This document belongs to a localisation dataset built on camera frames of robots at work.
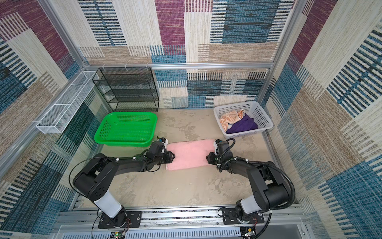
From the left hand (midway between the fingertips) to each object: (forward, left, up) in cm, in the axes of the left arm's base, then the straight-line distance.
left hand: (174, 155), depth 94 cm
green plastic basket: (+22, +35, -2) cm, 42 cm away
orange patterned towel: (+24, -37, +8) cm, 45 cm away
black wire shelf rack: (+44, +34, +17) cm, 58 cm away
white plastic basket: (+34, -57, +5) cm, 66 cm away
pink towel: (0, -10, 0) cm, 10 cm away
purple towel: (+19, -47, +7) cm, 52 cm away
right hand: (-3, -21, 0) cm, 21 cm away
